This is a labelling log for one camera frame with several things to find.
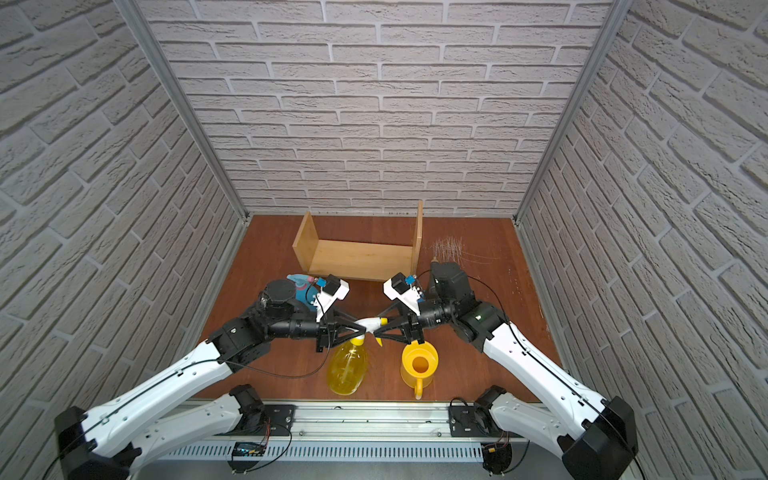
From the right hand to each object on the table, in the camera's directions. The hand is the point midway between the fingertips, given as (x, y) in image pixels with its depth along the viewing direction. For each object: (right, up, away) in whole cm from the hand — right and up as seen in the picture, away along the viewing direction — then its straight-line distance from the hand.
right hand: (375, 334), depth 62 cm
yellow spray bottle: (-6, -6, +1) cm, 9 cm away
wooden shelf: (-8, +14, +33) cm, 36 cm away
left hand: (-3, +3, +1) cm, 4 cm away
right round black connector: (+29, -32, +7) cm, 43 cm away
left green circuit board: (-32, -32, +10) cm, 46 cm away
